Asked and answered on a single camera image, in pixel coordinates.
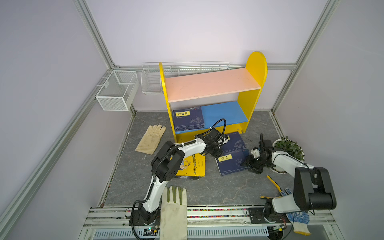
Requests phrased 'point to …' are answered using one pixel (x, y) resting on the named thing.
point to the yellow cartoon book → (193, 165)
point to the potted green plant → (291, 147)
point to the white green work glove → (173, 216)
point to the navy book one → (235, 142)
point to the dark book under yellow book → (189, 177)
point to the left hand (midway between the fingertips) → (221, 154)
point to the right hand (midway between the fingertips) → (246, 168)
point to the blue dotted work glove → (299, 219)
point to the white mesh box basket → (119, 90)
